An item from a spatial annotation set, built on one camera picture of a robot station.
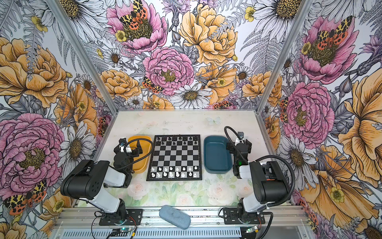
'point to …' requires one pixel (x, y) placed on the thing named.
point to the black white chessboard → (175, 157)
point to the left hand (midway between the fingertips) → (131, 144)
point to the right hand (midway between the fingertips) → (238, 142)
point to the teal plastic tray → (217, 159)
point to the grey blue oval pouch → (176, 217)
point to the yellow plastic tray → (140, 163)
